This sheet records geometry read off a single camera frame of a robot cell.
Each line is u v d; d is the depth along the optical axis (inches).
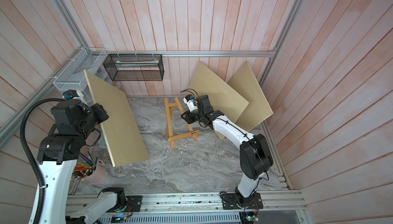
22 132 17.1
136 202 28.8
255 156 18.3
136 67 42.1
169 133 29.4
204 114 26.5
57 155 14.7
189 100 30.0
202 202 29.8
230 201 28.8
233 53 37.5
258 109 30.5
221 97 33.7
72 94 19.4
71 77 30.5
